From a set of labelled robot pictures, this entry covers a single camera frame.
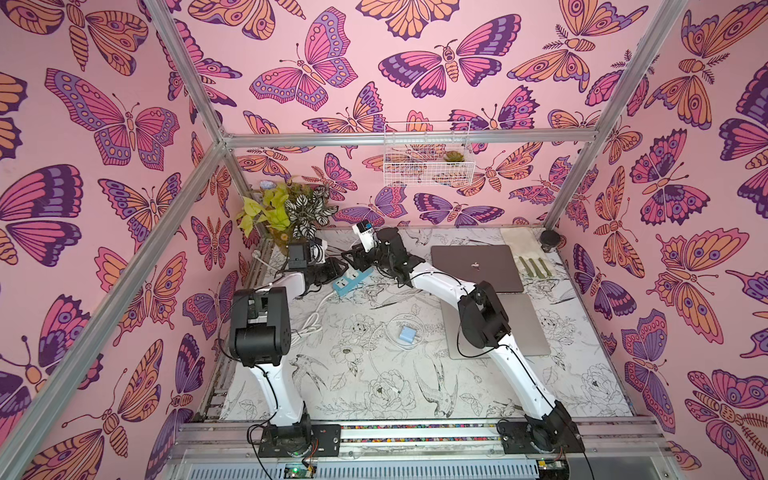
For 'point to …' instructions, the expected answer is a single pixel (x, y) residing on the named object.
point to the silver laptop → (527, 316)
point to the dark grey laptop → (494, 264)
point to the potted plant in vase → (289, 213)
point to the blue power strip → (346, 283)
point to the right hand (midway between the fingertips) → (350, 246)
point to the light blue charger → (408, 334)
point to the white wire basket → (428, 154)
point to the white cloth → (529, 252)
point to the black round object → (549, 240)
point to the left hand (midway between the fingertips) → (348, 265)
